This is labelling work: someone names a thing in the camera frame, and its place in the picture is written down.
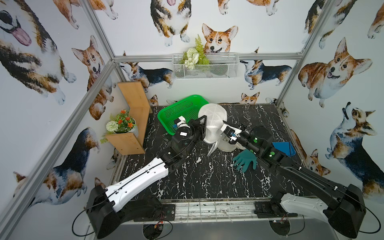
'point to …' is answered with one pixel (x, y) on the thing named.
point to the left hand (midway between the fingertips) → (208, 111)
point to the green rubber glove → (243, 159)
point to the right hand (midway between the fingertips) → (229, 115)
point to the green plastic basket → (188, 107)
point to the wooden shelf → (131, 143)
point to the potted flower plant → (122, 123)
